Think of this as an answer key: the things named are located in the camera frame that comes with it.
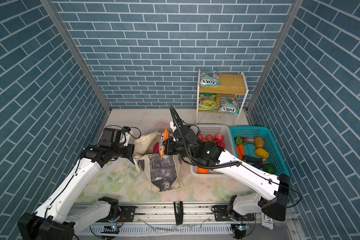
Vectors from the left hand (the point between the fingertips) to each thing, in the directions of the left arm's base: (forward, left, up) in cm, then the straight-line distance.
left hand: (134, 148), depth 79 cm
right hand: (-5, -15, +14) cm, 21 cm away
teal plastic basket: (-2, -80, -9) cm, 81 cm away
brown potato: (+10, -76, -11) cm, 77 cm away
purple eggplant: (+13, -69, -13) cm, 71 cm away
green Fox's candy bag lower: (+31, -57, +2) cm, 65 cm away
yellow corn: (+3, -75, -12) cm, 76 cm away
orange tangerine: (-8, -37, -12) cm, 40 cm away
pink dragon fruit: (+6, -10, -11) cm, 16 cm away
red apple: (+14, -50, -11) cm, 53 cm away
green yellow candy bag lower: (+33, -43, +3) cm, 54 cm away
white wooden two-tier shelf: (+34, -57, +16) cm, 68 cm away
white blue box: (-33, -66, -15) cm, 75 cm away
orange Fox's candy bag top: (-3, -18, +14) cm, 23 cm away
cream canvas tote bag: (-12, -15, -5) cm, 20 cm away
